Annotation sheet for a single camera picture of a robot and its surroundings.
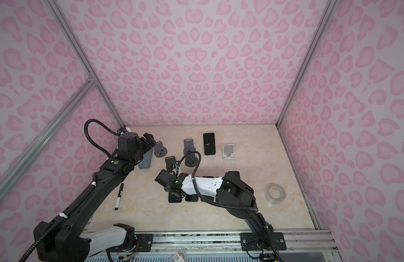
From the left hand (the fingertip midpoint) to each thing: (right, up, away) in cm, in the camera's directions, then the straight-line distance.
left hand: (148, 138), depth 79 cm
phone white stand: (+29, -2, +20) cm, 35 cm away
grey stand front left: (+7, -13, +13) cm, 20 cm away
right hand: (+10, -25, +10) cm, 28 cm away
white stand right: (+41, -8, +22) cm, 47 cm away
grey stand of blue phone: (+19, -13, +18) cm, 29 cm away
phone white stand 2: (+10, -31, +6) cm, 33 cm away
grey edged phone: (+43, -22, +18) cm, 52 cm away
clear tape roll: (+64, -30, +9) cm, 71 cm away
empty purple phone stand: (+17, -5, +22) cm, 28 cm away
